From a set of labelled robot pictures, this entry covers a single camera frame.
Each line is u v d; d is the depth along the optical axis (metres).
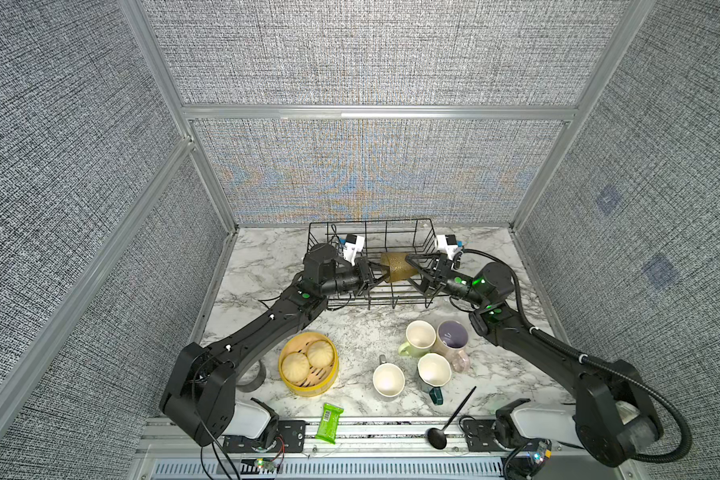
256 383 0.81
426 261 0.65
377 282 0.68
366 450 0.73
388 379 0.79
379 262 0.71
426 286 0.68
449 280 0.64
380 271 0.71
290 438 0.74
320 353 0.82
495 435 0.72
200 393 0.41
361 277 0.65
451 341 0.87
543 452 0.69
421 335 0.86
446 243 0.69
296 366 0.79
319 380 0.79
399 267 0.66
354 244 0.71
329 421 0.76
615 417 0.41
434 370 0.82
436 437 0.73
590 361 0.45
